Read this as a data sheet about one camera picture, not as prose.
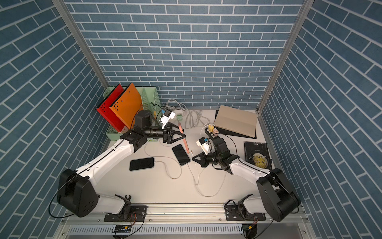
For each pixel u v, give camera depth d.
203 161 0.74
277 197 0.43
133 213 0.73
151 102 1.07
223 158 0.68
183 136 0.67
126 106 0.88
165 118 0.65
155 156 0.93
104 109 0.82
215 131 0.99
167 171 0.88
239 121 1.12
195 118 1.16
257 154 0.94
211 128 1.01
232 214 0.73
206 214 0.75
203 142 0.75
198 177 0.87
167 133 0.63
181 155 0.99
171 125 0.72
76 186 0.42
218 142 0.69
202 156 0.74
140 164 0.89
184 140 0.66
